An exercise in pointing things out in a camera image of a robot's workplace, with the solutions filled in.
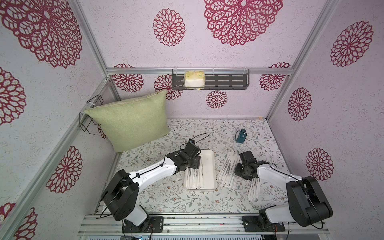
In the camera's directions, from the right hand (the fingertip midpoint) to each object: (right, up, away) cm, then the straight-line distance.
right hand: (236, 170), depth 92 cm
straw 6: (+8, -9, -7) cm, 14 cm away
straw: (-31, -4, -3) cm, 31 cm away
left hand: (-27, +7, -6) cm, 28 cm away
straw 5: (-22, -3, -2) cm, 22 cm away
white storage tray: (-20, -4, -4) cm, 21 cm away
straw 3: (-25, -4, -2) cm, 26 cm away
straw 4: (-24, -4, -4) cm, 24 cm away
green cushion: (-59, +29, -12) cm, 67 cm away
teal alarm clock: (+6, +20, +9) cm, 23 cm away
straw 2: (-28, -4, -4) cm, 29 cm away
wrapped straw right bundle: (-6, -2, -2) cm, 7 cm away
